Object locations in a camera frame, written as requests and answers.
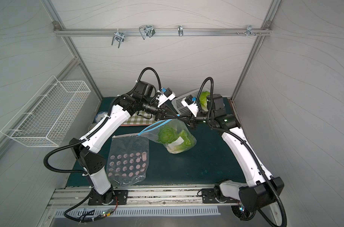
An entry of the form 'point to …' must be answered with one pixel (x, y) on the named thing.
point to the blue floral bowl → (99, 116)
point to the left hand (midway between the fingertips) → (175, 116)
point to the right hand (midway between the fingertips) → (179, 116)
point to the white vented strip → (102, 212)
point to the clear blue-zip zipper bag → (151, 130)
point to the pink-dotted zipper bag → (127, 159)
